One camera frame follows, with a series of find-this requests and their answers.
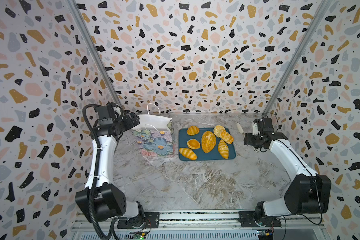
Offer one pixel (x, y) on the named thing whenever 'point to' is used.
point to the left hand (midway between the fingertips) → (131, 117)
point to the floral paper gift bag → (154, 136)
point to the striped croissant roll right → (223, 149)
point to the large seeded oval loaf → (208, 141)
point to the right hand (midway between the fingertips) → (247, 136)
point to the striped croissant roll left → (188, 153)
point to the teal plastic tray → (214, 155)
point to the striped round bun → (193, 130)
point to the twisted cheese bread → (227, 137)
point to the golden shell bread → (193, 144)
